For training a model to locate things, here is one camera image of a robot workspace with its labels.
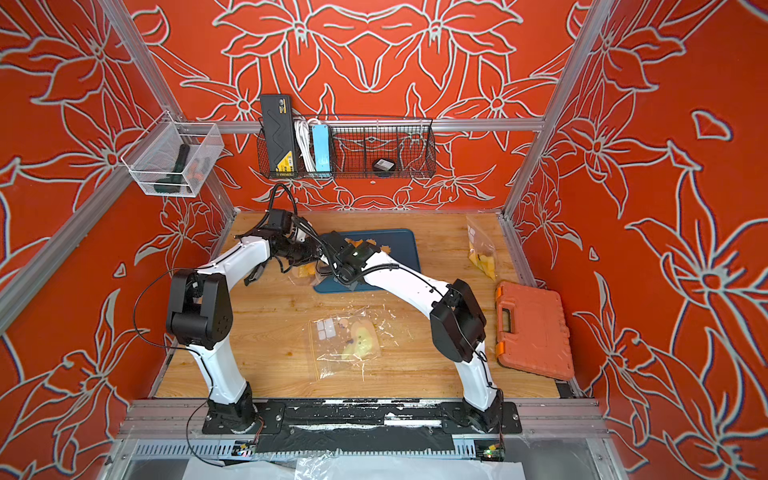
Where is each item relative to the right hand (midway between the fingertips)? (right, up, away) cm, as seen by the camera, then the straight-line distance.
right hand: (346, 268), depth 86 cm
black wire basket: (+3, +41, +9) cm, 42 cm away
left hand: (-8, +4, +8) cm, 12 cm away
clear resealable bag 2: (+46, +4, +16) cm, 49 cm away
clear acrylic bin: (-55, +34, +5) cm, 64 cm away
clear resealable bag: (-15, -4, +14) cm, 20 cm away
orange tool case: (+52, -18, -7) cm, 55 cm away
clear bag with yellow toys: (-1, -23, -1) cm, 23 cm away
